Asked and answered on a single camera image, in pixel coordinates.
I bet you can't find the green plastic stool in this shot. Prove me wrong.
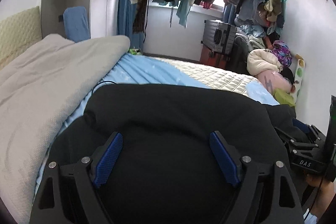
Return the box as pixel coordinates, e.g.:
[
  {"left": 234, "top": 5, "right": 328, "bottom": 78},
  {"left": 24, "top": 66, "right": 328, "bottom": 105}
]
[{"left": 273, "top": 88, "right": 295, "bottom": 107}]

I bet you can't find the person right hand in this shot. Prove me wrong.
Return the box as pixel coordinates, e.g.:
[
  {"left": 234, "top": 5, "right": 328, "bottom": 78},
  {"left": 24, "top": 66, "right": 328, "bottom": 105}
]
[{"left": 306, "top": 174, "right": 335, "bottom": 219}]

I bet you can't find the grey blanket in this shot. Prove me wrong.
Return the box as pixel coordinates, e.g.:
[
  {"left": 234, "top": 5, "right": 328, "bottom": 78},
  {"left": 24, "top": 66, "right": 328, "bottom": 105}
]
[{"left": 1, "top": 34, "right": 130, "bottom": 223}]

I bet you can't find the cream quilted mattress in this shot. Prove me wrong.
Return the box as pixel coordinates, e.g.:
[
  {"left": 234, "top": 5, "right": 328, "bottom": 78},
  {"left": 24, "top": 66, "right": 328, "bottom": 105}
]
[{"left": 149, "top": 57, "right": 261, "bottom": 96}]

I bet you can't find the cream puffer coat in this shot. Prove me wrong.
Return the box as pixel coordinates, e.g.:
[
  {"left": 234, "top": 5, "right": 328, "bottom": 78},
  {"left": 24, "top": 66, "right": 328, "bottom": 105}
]
[{"left": 247, "top": 49, "right": 283, "bottom": 76}]

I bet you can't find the blue curtain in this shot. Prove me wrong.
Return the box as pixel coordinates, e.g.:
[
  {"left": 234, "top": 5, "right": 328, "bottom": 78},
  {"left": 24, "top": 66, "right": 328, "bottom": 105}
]
[{"left": 117, "top": 0, "right": 144, "bottom": 52}]

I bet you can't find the blue folded cushion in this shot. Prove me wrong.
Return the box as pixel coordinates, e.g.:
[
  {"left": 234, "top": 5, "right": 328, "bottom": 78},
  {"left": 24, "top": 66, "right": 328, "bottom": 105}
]
[{"left": 63, "top": 6, "right": 91, "bottom": 43}]

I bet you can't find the light blue bed sheet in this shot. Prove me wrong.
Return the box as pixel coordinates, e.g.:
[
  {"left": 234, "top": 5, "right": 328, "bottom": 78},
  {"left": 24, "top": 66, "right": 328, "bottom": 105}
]
[{"left": 36, "top": 53, "right": 288, "bottom": 197}]

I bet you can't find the grey hard suitcase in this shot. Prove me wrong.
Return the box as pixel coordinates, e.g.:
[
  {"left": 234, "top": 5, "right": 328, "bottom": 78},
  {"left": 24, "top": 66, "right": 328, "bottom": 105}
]
[{"left": 202, "top": 20, "right": 236, "bottom": 55}]

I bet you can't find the purple patterned jacket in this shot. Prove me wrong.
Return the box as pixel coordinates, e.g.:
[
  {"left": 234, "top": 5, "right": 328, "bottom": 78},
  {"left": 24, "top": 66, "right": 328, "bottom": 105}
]
[{"left": 272, "top": 40, "right": 292, "bottom": 68}]

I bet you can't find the black puffer jacket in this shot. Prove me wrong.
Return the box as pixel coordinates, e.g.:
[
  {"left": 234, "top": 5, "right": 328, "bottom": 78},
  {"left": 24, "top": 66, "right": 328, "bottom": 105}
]
[{"left": 49, "top": 84, "right": 306, "bottom": 223}]

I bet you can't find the red suitcase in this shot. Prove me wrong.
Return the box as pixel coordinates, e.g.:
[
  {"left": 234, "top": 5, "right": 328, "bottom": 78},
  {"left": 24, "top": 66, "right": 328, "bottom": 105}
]
[{"left": 199, "top": 45, "right": 227, "bottom": 69}]

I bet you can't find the cream padded headboard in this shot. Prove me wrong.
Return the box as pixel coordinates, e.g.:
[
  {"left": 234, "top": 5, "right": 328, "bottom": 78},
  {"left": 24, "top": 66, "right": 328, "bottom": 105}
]
[{"left": 0, "top": 6, "right": 42, "bottom": 69}]

